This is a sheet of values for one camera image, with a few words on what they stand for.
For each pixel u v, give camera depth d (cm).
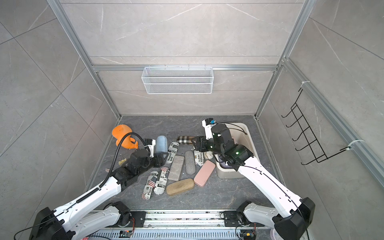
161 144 78
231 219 73
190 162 91
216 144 57
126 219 66
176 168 88
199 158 93
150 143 70
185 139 101
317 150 58
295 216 37
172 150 97
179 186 81
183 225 73
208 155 95
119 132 101
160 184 81
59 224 40
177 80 100
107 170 90
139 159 58
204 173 87
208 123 61
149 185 82
